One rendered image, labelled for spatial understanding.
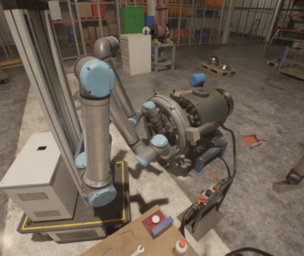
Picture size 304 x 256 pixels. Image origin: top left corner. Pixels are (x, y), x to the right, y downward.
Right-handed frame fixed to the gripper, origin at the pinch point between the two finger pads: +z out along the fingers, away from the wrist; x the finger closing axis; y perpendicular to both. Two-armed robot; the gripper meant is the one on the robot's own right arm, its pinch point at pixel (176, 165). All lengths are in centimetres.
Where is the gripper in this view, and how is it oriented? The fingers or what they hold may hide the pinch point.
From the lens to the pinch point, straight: 127.6
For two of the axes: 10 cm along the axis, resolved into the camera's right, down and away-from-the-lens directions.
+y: -8.9, 4.6, 0.4
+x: 3.1, 6.5, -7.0
